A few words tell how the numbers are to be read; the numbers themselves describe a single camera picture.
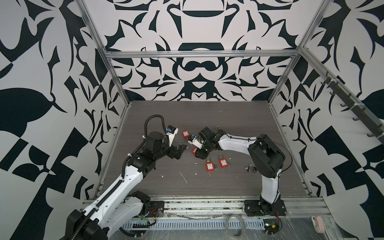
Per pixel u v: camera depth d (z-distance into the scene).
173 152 0.68
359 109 0.59
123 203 0.58
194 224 0.71
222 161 0.89
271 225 0.71
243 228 0.70
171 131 0.66
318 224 0.68
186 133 1.01
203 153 0.84
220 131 1.04
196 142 0.84
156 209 0.73
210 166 0.87
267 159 0.51
